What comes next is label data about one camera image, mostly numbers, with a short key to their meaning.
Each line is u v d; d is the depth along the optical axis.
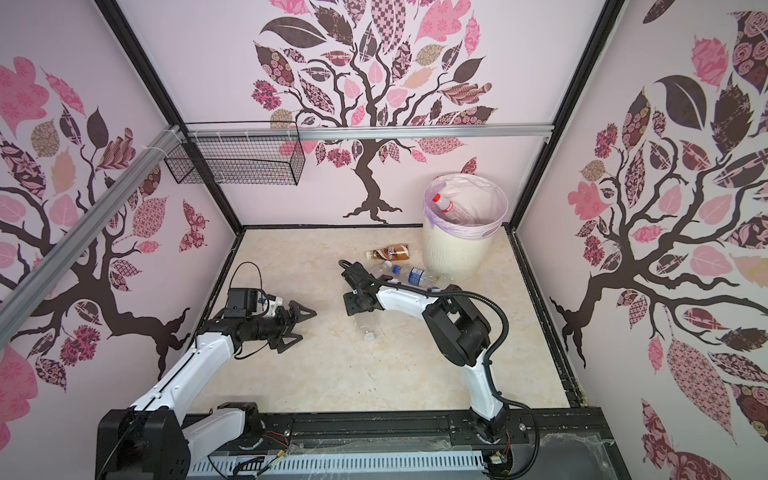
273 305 0.78
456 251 0.90
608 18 0.70
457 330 0.52
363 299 0.70
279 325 0.73
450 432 0.74
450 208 0.98
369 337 0.85
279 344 0.74
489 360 0.55
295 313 0.74
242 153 0.95
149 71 0.76
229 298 0.67
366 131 0.92
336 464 0.70
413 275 1.00
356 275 0.75
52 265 0.55
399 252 1.07
